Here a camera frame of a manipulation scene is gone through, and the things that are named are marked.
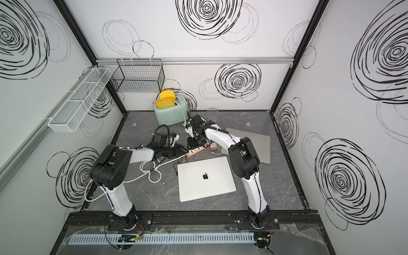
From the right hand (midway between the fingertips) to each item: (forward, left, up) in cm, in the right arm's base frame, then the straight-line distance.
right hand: (191, 145), depth 93 cm
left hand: (-3, +3, -4) cm, 5 cm away
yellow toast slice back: (+30, +18, +14) cm, 38 cm away
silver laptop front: (-17, -8, -6) cm, 20 cm away
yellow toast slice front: (+23, +18, +13) cm, 32 cm away
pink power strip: (-2, -1, -3) cm, 4 cm away
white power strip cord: (-27, +43, -5) cm, 51 cm away
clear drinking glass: (+30, -12, -4) cm, 33 cm away
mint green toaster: (+29, +8, +8) cm, 31 cm away
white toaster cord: (+20, +7, -3) cm, 22 cm away
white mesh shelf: (+2, +54, +28) cm, 60 cm away
